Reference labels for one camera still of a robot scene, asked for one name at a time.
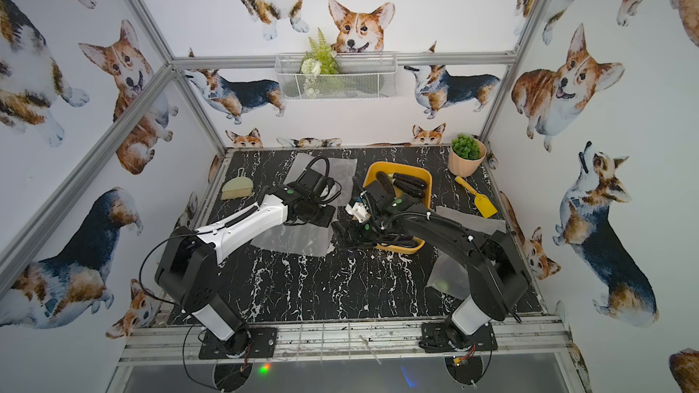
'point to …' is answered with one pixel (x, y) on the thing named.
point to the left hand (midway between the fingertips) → (334, 213)
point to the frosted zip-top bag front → (450, 275)
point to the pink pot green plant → (466, 155)
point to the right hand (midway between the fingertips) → (344, 245)
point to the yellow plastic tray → (415, 244)
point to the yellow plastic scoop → (481, 202)
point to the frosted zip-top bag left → (302, 238)
